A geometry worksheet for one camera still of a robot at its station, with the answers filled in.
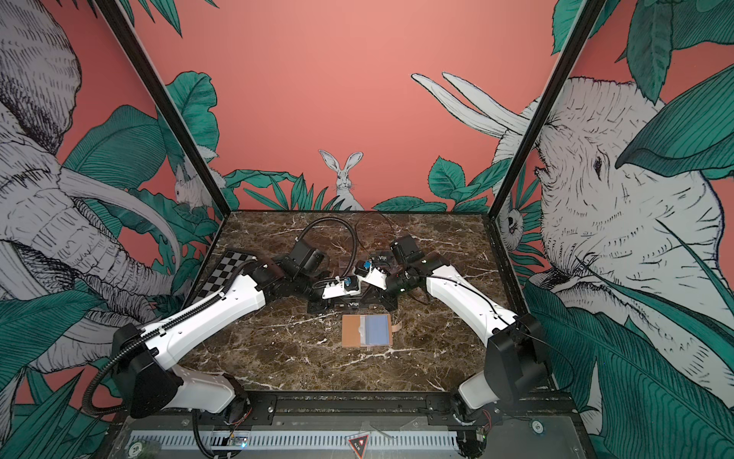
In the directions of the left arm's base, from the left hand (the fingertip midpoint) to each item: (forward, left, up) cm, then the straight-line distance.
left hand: (344, 292), depth 76 cm
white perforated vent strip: (-31, +12, -18) cm, 38 cm away
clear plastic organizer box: (+17, -13, -10) cm, 24 cm away
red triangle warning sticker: (-33, -3, -17) cm, 37 cm away
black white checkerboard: (+17, +43, -15) cm, 49 cm away
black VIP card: (-2, -3, -2) cm, 4 cm away
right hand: (0, -6, -1) cm, 6 cm away
